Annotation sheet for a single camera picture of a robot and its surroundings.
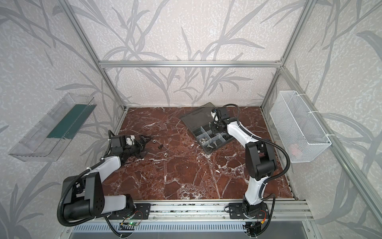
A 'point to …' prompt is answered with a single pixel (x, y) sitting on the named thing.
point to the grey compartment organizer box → (198, 122)
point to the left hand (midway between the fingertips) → (152, 138)
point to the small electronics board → (131, 223)
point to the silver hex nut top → (154, 141)
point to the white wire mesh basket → (300, 134)
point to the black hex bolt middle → (159, 147)
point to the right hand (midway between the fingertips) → (215, 122)
